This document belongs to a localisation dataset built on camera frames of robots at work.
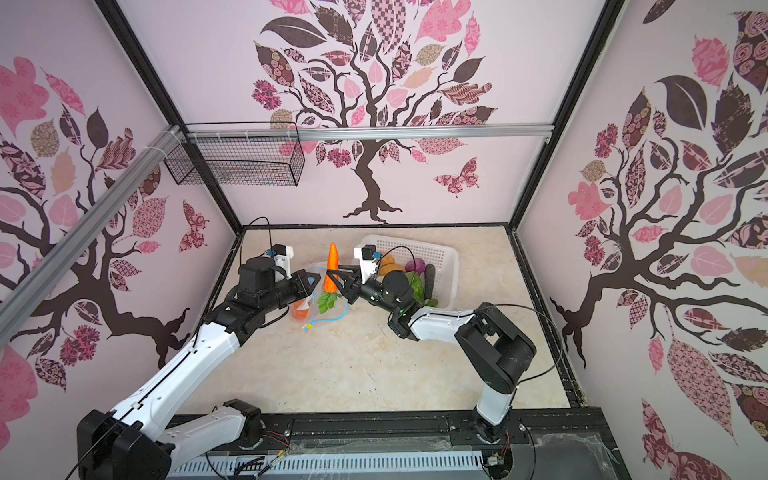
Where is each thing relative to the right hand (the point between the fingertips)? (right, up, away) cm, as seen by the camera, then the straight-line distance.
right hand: (331, 268), depth 73 cm
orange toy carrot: (-2, -9, +3) cm, 9 cm away
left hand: (-3, -4, +4) cm, 6 cm away
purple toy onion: (+23, 0, +28) cm, 37 cm away
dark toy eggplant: (+28, -6, +27) cm, 39 cm away
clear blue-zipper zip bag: (+1, -13, +7) cm, 14 cm away
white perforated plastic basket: (+34, +2, +29) cm, 45 cm away
